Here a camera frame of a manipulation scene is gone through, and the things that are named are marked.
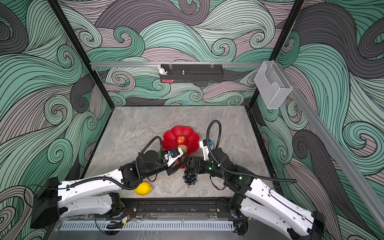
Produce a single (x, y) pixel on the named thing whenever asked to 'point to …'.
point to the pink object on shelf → (168, 81)
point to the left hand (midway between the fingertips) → (184, 155)
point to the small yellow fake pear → (181, 139)
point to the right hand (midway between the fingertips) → (188, 162)
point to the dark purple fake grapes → (190, 178)
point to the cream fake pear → (183, 147)
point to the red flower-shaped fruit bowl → (170, 141)
